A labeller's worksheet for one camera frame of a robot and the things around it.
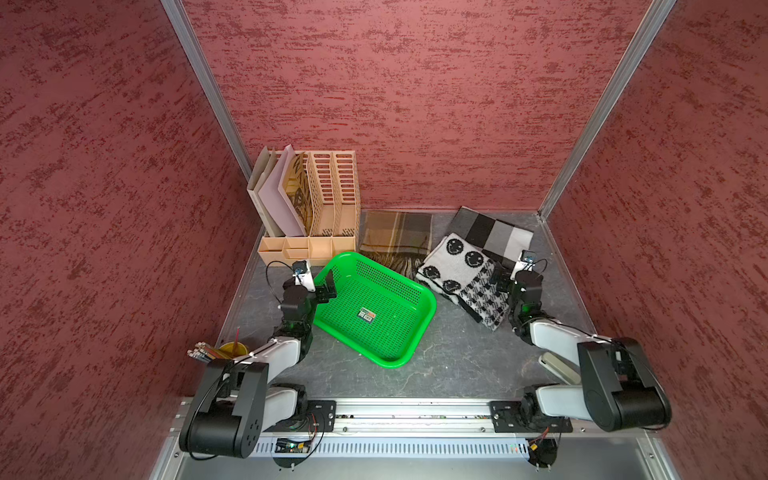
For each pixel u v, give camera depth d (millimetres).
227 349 750
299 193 1023
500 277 815
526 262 756
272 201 912
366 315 920
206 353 683
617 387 431
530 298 687
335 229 1129
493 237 1106
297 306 652
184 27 726
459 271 984
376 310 923
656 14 709
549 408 607
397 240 1088
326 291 809
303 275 747
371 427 734
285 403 612
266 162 937
